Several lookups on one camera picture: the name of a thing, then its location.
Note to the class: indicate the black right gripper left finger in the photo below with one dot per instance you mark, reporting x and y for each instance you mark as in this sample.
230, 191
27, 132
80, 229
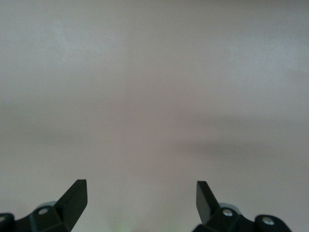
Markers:
70, 207

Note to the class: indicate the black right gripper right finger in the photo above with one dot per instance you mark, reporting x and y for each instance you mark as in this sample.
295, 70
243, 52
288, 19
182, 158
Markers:
210, 212

